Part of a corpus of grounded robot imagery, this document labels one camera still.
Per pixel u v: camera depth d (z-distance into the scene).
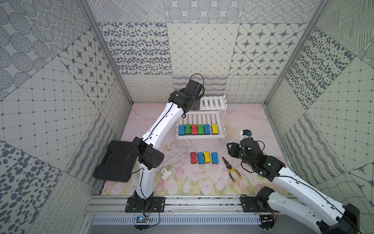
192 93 0.59
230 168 0.86
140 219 0.72
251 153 0.56
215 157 0.91
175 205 0.76
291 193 0.48
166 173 0.82
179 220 0.70
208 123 0.93
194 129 0.85
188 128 0.88
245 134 0.68
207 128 0.89
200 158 0.91
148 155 0.48
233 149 0.67
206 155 0.90
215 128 0.88
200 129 0.88
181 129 0.88
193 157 0.92
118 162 0.86
